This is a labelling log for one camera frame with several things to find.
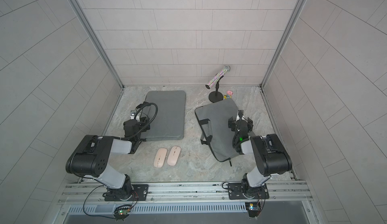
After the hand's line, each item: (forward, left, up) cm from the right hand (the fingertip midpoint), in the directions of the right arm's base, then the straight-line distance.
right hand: (240, 115), depth 94 cm
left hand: (+3, +62, +1) cm, 62 cm away
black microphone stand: (+19, +13, -2) cm, 23 cm away
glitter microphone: (+24, +7, +18) cm, 31 cm away
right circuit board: (-46, +3, -7) cm, 47 cm away
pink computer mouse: (-22, +48, -2) cm, 53 cm away
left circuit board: (-45, +62, -1) cm, 76 cm away
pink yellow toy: (+20, +4, -2) cm, 20 cm away
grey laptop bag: (-3, +44, 0) cm, 45 cm away
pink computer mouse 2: (-22, +41, -2) cm, 46 cm away
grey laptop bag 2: (-1, +17, -1) cm, 17 cm away
